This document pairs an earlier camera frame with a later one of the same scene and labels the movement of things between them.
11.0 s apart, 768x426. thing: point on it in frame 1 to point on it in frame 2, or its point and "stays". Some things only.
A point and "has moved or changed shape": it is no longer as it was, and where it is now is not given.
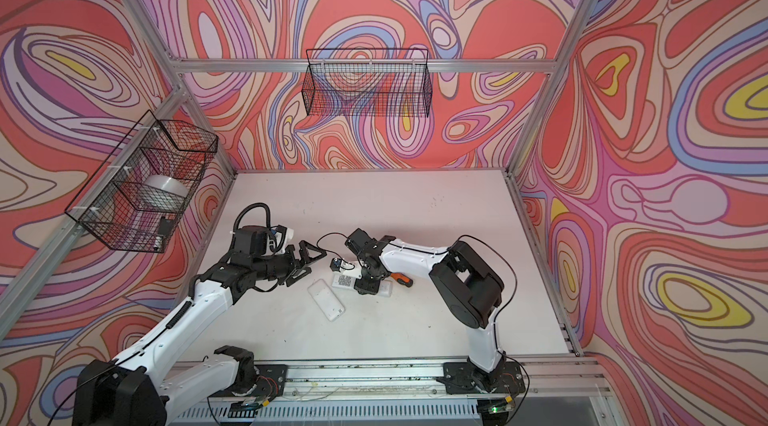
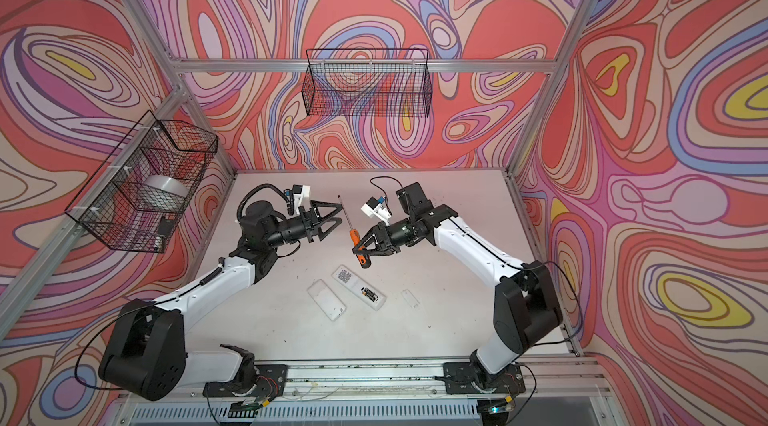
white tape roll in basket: (162, 193) stays
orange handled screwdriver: (402, 279) has moved or changed shape
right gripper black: (363, 287) to (381, 237)
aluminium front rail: (419, 379) stays
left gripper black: (291, 266) to (309, 227)
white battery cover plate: (326, 299) stays
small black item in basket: (165, 226) stays
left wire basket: (139, 197) stays
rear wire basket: (367, 82) stays
